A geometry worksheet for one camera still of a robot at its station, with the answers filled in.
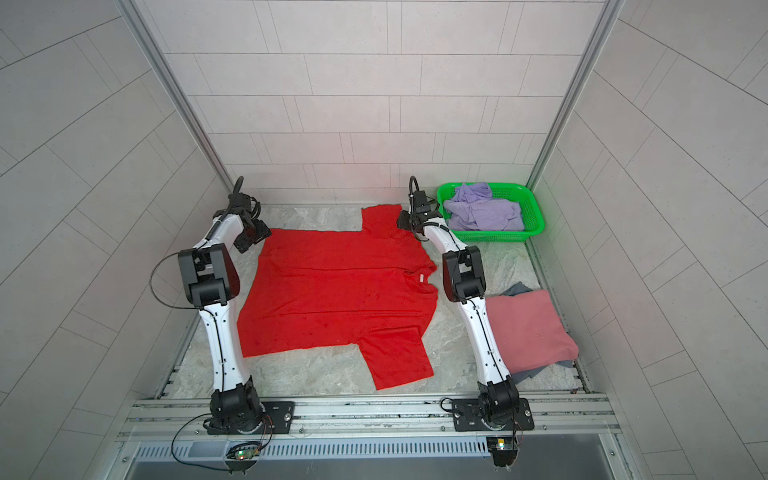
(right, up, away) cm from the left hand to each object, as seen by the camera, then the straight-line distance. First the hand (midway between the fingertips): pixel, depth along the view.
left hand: (264, 229), depth 108 cm
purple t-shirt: (+77, +9, +1) cm, 77 cm away
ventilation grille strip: (+7, -52, -39) cm, 65 cm away
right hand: (+51, +4, +6) cm, 51 cm away
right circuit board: (+73, -51, -40) cm, 97 cm away
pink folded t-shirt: (+85, -28, -27) cm, 93 cm away
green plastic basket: (+97, +5, -3) cm, 97 cm away
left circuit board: (+16, -49, -44) cm, 67 cm away
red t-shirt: (+42, -19, -12) cm, 47 cm away
